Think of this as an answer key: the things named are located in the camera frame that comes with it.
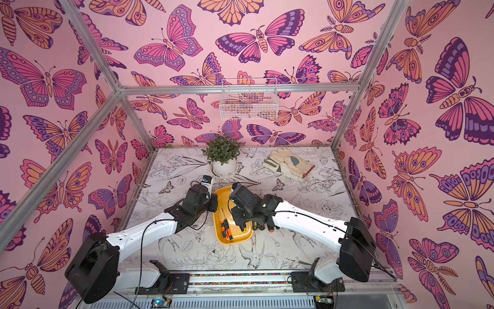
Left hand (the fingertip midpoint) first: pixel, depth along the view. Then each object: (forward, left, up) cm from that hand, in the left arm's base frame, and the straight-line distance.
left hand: (218, 194), depth 87 cm
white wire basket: (+47, -15, +15) cm, 51 cm away
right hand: (-13, -8, +4) cm, 15 cm away
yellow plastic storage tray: (-6, -3, -7) cm, 9 cm away
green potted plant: (+19, -1, +10) cm, 21 cm away
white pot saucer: (+17, +2, -10) cm, 20 cm away
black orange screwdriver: (-12, -20, -9) cm, 25 cm away
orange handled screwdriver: (-13, -24, -9) cm, 29 cm away
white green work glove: (+23, -31, -9) cm, 40 cm away
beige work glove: (+25, -42, -10) cm, 50 cm away
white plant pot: (+20, -1, -7) cm, 21 cm away
